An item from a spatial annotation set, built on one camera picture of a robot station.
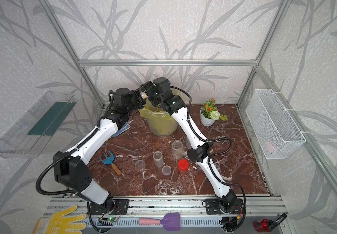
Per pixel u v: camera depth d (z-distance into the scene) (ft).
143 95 2.49
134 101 2.25
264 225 2.00
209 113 3.17
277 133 2.01
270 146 2.43
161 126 3.14
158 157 2.58
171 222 2.28
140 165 2.92
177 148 2.65
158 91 2.03
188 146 3.13
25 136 2.10
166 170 2.85
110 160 2.92
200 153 1.93
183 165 2.90
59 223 2.27
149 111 2.64
